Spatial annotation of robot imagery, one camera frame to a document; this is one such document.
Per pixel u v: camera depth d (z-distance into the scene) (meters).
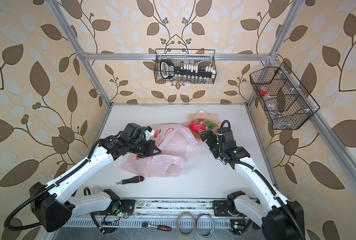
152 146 0.65
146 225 0.69
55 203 0.38
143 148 0.64
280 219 0.38
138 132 0.61
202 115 1.09
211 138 0.71
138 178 0.81
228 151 0.58
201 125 0.96
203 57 0.91
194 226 0.69
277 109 0.77
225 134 0.60
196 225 0.66
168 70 0.85
